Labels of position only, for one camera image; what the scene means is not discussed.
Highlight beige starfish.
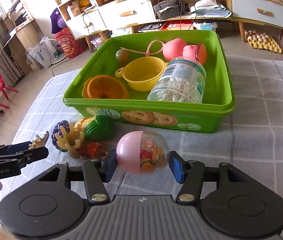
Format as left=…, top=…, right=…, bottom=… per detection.
left=29, top=131, right=49, bottom=149

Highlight beige coral toy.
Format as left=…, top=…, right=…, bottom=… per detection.
left=55, top=124, right=84, bottom=159

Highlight yellow green toy corn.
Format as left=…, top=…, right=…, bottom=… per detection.
left=74, top=115, right=115, bottom=142

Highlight pink clear capsule ball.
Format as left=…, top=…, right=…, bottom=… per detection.
left=116, top=131, right=170, bottom=175

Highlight purple toy grapes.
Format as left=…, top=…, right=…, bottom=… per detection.
left=51, top=120, right=77, bottom=152

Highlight yellow toy pot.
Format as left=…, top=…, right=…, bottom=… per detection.
left=115, top=56, right=168, bottom=92

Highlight pink pig toy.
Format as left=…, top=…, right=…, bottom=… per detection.
left=120, top=37, right=208, bottom=66

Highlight grey checked tablecloth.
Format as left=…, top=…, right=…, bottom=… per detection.
left=0, top=57, right=283, bottom=228

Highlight orange toy pumpkin bowl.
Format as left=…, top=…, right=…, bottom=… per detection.
left=82, top=75, right=129, bottom=99

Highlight clear cotton swab jar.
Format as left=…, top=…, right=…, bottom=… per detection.
left=147, top=56, right=206, bottom=103

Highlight green plastic storage bin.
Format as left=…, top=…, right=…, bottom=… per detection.
left=63, top=30, right=235, bottom=133

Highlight white shopping bag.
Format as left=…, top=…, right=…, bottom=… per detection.
left=28, top=36, right=58, bottom=69

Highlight red printed bucket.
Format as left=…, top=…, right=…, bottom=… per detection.
left=54, top=27, right=88, bottom=59

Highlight egg tray with eggs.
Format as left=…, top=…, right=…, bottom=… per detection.
left=244, top=30, right=282, bottom=54

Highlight wooden TV cabinet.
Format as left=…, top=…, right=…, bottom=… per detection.
left=55, top=0, right=283, bottom=39

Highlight black box on shelf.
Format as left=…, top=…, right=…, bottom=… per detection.
left=153, top=0, right=189, bottom=20

